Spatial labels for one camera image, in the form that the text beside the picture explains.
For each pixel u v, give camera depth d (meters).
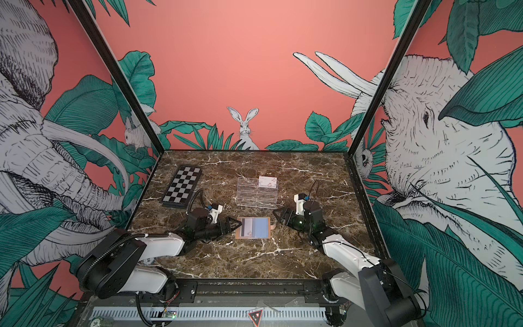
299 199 0.80
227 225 0.78
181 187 1.01
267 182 0.96
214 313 0.70
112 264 0.43
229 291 0.75
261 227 0.88
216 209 0.84
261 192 1.01
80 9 0.69
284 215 0.76
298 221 0.74
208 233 0.75
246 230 0.89
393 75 0.86
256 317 0.69
